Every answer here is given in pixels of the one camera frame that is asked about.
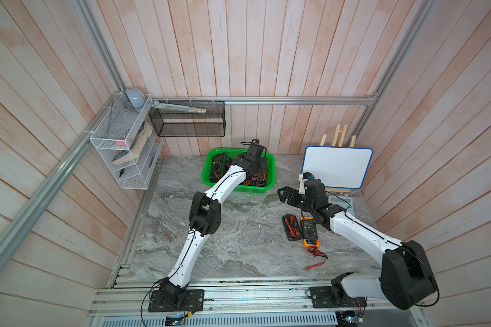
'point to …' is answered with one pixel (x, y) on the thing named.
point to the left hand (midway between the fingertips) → (260, 164)
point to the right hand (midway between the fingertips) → (284, 191)
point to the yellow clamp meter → (309, 231)
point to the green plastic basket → (254, 183)
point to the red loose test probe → (316, 264)
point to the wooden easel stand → (335, 143)
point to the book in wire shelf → (122, 157)
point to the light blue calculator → (344, 201)
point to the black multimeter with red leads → (292, 227)
